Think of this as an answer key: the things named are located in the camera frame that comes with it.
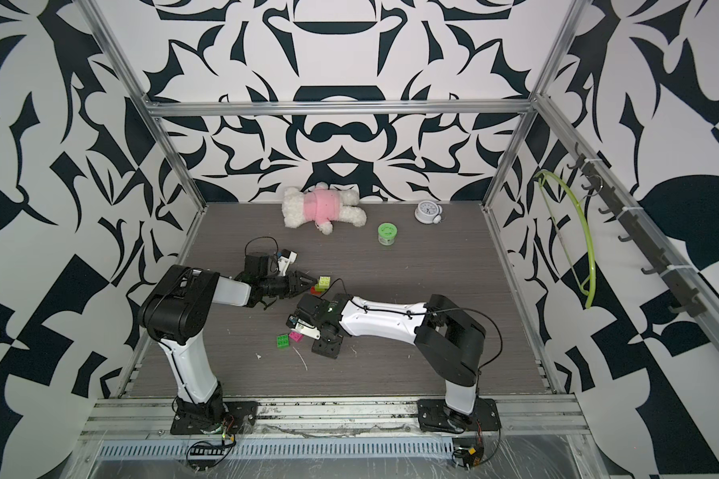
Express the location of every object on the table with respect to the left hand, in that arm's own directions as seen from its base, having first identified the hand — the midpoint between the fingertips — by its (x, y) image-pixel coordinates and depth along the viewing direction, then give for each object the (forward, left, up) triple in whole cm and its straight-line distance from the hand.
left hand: (313, 280), depth 97 cm
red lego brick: (-4, 0, 0) cm, 4 cm away
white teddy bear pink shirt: (+26, -2, +7) cm, 27 cm away
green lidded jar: (+16, -25, +3) cm, 30 cm away
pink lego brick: (-18, +3, 0) cm, 18 cm away
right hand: (-18, -5, +1) cm, 19 cm away
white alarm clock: (+28, -42, +1) cm, 50 cm away
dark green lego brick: (-19, +7, 0) cm, 20 cm away
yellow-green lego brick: (-3, -4, +4) cm, 6 cm away
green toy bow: (-17, -65, +28) cm, 73 cm away
